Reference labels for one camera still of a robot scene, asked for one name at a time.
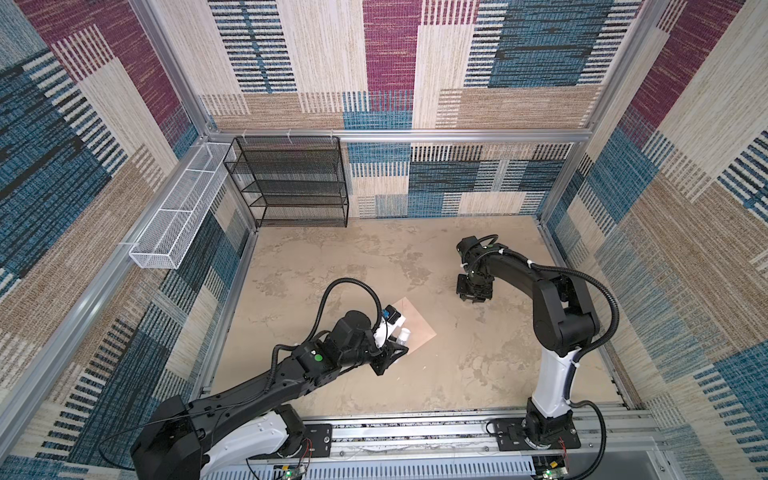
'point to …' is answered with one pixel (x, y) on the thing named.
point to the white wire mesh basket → (171, 233)
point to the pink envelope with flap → (420, 330)
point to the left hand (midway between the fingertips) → (404, 344)
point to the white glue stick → (403, 336)
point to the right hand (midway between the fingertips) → (469, 300)
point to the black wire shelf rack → (291, 181)
